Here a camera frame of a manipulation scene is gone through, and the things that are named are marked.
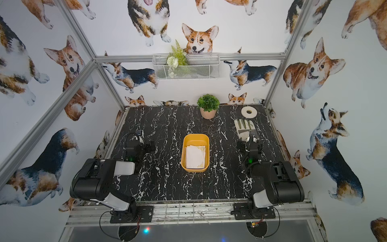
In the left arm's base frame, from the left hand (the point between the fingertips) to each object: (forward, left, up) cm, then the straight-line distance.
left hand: (146, 136), depth 95 cm
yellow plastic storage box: (-1, -26, -4) cm, 26 cm away
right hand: (-4, -63, +2) cm, 63 cm away
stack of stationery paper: (-12, -31, -5) cm, 33 cm away
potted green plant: (+19, -40, +9) cm, 44 cm away
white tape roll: (+24, -68, -8) cm, 73 cm away
